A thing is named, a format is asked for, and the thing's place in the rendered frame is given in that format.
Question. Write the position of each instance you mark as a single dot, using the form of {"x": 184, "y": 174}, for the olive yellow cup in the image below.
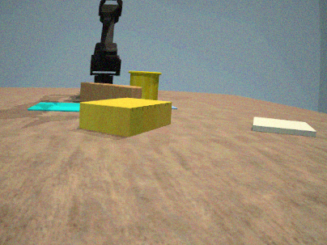
{"x": 148, "y": 81}

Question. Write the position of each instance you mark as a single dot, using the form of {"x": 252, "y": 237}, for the cream flat rectangular slab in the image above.
{"x": 270, "y": 125}

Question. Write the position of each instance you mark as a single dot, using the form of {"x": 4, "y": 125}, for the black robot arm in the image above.
{"x": 105, "y": 56}

